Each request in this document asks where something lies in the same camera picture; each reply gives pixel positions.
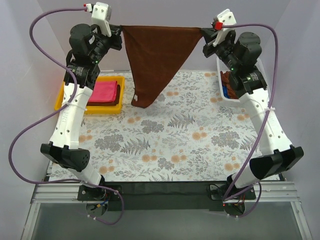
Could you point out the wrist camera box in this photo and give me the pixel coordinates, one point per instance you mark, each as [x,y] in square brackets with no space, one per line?
[100,15]
[223,23]

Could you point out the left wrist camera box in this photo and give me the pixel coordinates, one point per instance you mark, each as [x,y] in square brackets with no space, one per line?
[100,15]

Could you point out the pink towel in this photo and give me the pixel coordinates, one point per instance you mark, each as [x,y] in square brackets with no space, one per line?
[104,92]

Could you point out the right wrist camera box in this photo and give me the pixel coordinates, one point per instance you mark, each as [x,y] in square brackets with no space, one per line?
[223,23]

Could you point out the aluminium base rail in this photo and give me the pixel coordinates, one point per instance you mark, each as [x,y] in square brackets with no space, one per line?
[168,195]

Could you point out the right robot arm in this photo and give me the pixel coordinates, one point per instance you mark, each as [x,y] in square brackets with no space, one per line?
[278,152]

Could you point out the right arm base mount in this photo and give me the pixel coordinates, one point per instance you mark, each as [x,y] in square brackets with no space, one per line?
[216,192]

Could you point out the blue towel in basket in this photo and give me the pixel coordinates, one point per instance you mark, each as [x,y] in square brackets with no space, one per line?
[225,92]

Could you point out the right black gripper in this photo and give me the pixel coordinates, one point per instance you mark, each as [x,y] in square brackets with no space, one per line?
[210,42]

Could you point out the brown towel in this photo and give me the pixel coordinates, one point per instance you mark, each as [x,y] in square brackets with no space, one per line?
[108,103]
[155,54]
[225,81]

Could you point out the floral table mat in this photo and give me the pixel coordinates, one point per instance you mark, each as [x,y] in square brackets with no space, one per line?
[189,133]

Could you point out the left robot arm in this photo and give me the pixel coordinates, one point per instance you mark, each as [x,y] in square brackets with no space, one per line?
[63,146]

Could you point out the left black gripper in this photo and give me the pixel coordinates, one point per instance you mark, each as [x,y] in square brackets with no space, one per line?
[116,38]

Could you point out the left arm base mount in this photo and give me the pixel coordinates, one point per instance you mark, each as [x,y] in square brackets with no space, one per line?
[86,193]

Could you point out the yellow plastic tray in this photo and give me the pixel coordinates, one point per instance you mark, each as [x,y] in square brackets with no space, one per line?
[86,85]

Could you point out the white plastic basket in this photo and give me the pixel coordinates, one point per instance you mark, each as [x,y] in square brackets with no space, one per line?
[234,85]

